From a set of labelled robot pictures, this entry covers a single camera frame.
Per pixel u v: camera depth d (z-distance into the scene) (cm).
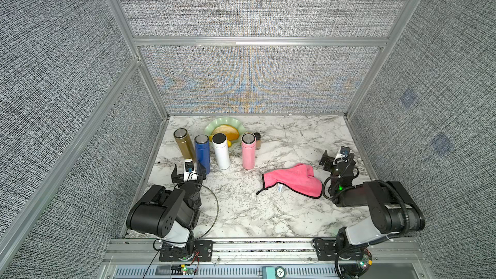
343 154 76
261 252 75
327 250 73
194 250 72
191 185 73
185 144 87
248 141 82
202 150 83
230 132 104
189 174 70
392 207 46
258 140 97
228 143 100
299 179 87
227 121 110
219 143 80
